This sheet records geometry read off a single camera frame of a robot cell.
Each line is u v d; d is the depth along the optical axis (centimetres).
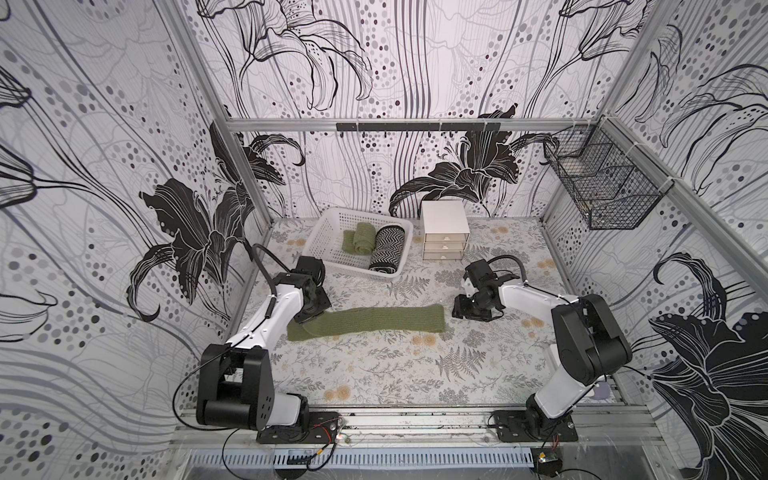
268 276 59
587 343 46
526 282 61
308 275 67
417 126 91
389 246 99
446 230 96
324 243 107
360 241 102
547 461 70
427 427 74
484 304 79
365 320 91
